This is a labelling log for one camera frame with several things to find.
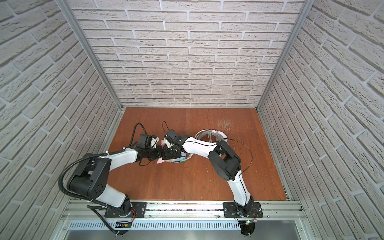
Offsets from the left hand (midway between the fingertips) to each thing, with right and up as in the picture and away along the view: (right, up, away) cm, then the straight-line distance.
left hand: (167, 151), depth 92 cm
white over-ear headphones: (+34, +10, +1) cm, 35 cm away
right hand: (0, -2, -4) cm, 5 cm away
